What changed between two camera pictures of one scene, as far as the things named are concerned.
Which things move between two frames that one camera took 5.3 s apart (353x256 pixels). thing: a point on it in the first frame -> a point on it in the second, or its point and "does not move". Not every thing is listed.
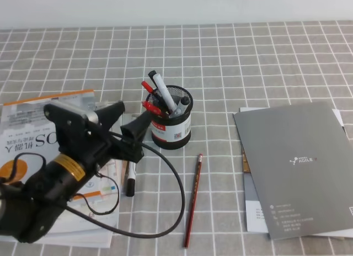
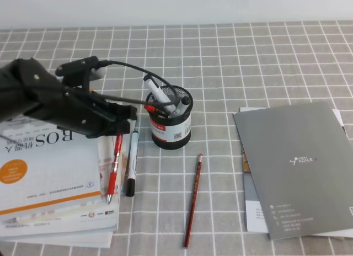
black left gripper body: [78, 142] -> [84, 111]
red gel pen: [148, 87] -> [118, 142]
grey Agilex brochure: [299, 160] does not move
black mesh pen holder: [171, 130] does not move
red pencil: [193, 200] does not move
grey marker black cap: [180, 109] does not move
